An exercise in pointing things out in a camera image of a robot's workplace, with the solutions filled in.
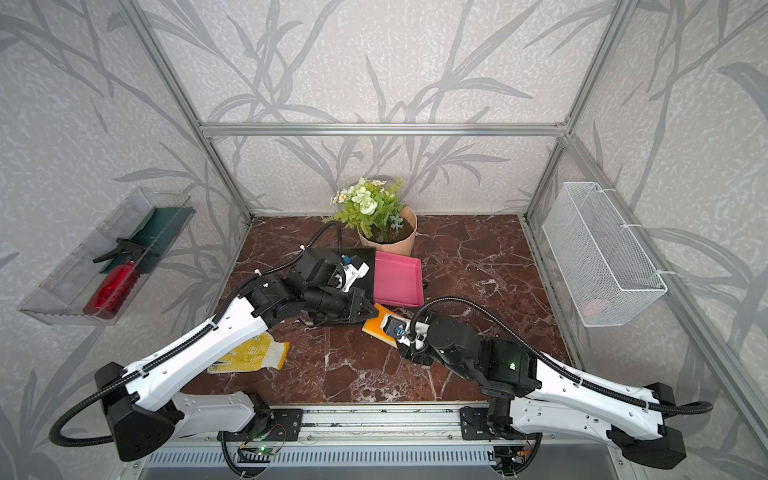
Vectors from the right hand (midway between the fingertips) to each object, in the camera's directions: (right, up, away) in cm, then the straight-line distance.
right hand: (402, 317), depth 65 cm
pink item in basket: (+46, 0, +7) cm, 47 cm away
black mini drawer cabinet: (-10, +13, +22) cm, 27 cm away
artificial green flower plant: (-8, +26, +18) cm, 33 cm away
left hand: (-5, 0, +1) cm, 5 cm away
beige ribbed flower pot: (-3, +19, +35) cm, 39 cm away
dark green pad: (-63, +19, +11) cm, 67 cm away
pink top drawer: (-1, +5, +26) cm, 27 cm away
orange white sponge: (-7, -3, +2) cm, 7 cm away
